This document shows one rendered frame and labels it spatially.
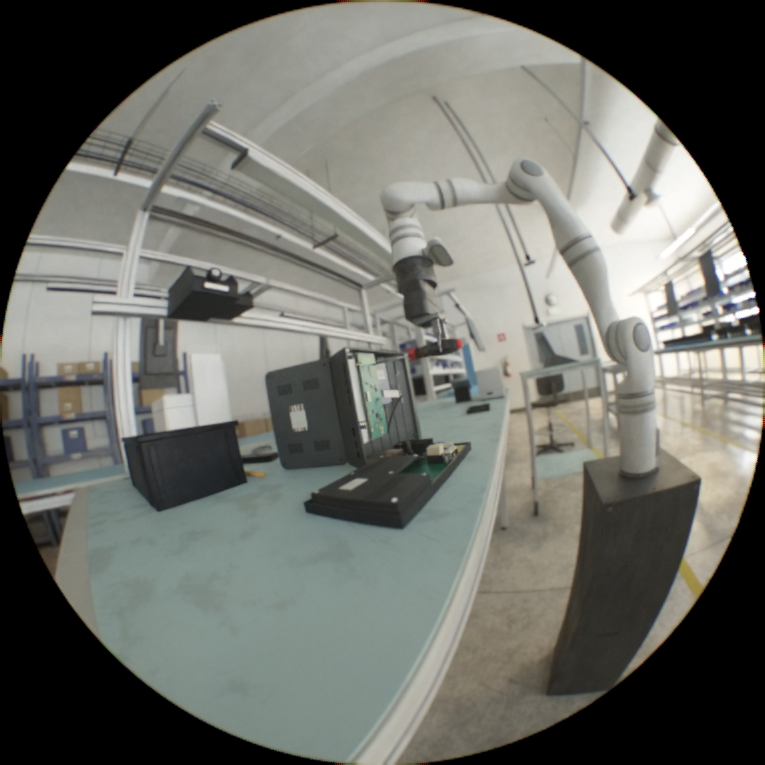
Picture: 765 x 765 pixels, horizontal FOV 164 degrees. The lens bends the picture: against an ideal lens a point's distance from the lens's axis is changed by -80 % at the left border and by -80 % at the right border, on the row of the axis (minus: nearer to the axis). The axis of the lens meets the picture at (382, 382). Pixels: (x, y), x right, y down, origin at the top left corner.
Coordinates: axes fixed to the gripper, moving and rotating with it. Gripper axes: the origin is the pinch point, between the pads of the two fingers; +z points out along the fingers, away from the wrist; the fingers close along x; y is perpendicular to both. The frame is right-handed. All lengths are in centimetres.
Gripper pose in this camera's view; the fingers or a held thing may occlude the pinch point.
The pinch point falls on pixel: (443, 352)
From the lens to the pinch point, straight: 46.3
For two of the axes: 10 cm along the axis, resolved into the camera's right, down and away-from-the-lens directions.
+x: -5.0, -0.3, -8.7
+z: 1.4, 9.8, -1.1
